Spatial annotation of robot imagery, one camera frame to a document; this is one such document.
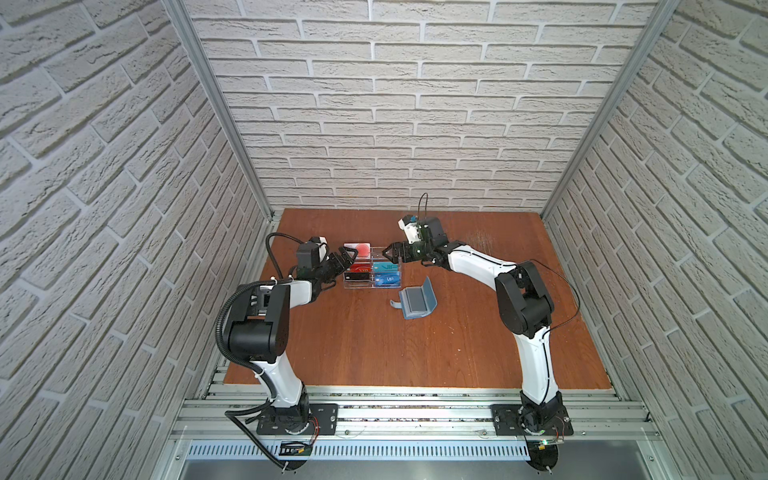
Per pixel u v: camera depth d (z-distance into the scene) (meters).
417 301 0.93
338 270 0.86
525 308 0.56
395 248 0.87
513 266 0.60
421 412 0.77
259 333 0.48
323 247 0.79
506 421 0.74
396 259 0.87
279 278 0.66
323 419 0.73
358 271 0.97
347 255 0.87
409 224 0.89
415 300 0.93
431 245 0.79
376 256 0.97
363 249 0.95
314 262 0.77
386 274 0.97
